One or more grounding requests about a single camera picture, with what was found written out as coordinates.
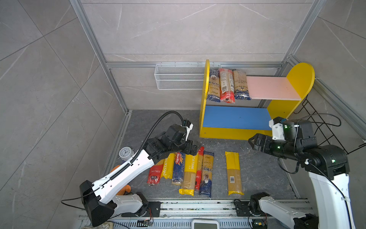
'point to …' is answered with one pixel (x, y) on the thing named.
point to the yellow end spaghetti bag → (233, 177)
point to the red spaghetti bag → (154, 173)
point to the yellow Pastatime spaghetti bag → (189, 174)
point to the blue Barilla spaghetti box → (178, 171)
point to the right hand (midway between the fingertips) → (256, 140)
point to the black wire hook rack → (322, 135)
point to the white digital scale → (205, 224)
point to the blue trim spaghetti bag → (207, 172)
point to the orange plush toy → (128, 188)
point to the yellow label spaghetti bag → (167, 169)
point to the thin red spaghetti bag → (200, 153)
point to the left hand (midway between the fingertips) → (194, 139)
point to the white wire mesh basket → (180, 77)
